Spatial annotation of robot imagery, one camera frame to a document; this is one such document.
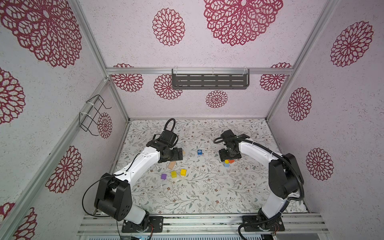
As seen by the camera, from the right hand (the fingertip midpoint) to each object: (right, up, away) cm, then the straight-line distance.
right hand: (226, 155), depth 92 cm
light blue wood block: (+1, -7, +2) cm, 7 cm away
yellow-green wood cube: (-32, -11, -2) cm, 34 cm away
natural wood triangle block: (-27, 0, +13) cm, 30 cm away
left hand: (-32, -1, -6) cm, 33 cm away
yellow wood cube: (-27, -10, -2) cm, 29 cm away
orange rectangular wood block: (+3, -4, 0) cm, 5 cm away
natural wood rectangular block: (-34, -6, +3) cm, 35 cm away
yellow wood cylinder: (0, -4, +1) cm, 4 cm away
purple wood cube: (-39, -13, -1) cm, 41 cm away
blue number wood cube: (-16, +1, +8) cm, 18 cm away
